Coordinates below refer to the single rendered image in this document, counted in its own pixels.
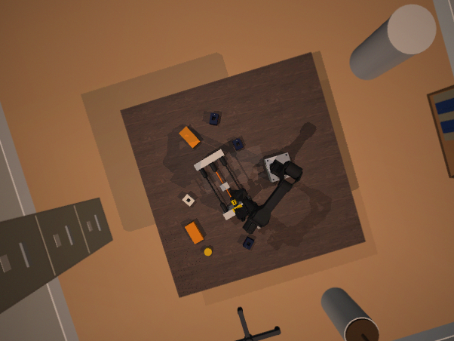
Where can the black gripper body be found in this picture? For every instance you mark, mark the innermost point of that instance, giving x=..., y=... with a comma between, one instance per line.
x=241, y=196

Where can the orange rectangular block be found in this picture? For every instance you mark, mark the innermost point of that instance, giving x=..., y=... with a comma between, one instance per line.
x=189, y=137
x=194, y=232

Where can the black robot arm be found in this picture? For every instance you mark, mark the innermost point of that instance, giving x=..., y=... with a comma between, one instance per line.
x=260, y=215

